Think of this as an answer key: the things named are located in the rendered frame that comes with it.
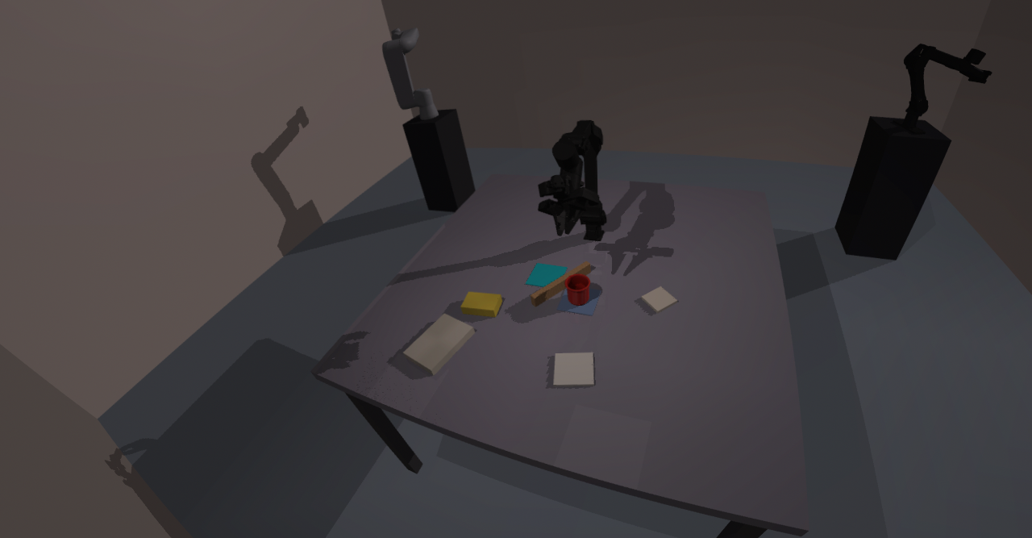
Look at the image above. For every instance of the olive yellow rectangular block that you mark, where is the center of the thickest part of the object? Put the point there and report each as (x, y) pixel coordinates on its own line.
(481, 304)

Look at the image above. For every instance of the brown wood-grain plank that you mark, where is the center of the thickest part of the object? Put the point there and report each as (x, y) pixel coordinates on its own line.
(558, 285)

